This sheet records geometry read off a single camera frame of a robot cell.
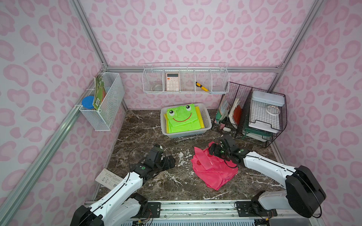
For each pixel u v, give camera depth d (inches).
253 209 25.9
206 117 40.3
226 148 26.6
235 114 39.9
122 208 22.2
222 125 40.8
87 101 25.3
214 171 33.2
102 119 28.7
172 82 36.6
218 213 28.5
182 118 39.5
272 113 35.4
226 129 40.6
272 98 37.9
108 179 32.8
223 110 43.9
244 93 42.0
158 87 36.7
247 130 36.6
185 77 38.8
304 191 16.3
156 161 25.1
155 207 28.9
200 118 39.6
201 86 38.1
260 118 33.9
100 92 28.9
